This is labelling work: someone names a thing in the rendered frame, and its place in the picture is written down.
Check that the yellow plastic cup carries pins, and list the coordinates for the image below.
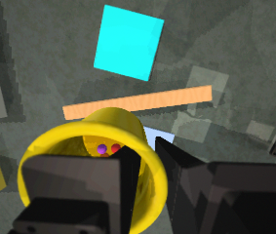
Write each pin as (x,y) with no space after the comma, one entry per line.
(108,126)

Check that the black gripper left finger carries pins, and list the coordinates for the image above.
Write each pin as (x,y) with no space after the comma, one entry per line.
(112,179)

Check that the red marble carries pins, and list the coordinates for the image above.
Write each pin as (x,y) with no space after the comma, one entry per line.
(115,147)

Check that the brown wooden plank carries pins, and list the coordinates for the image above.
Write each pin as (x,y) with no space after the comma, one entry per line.
(140,102)

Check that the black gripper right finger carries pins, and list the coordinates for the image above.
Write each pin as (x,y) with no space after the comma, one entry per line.
(195,189)

